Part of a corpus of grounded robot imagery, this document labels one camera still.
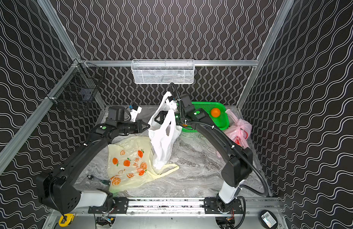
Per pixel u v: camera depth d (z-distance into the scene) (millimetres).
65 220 697
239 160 437
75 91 925
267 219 701
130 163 884
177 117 648
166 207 756
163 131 688
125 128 648
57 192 394
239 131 838
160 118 664
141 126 692
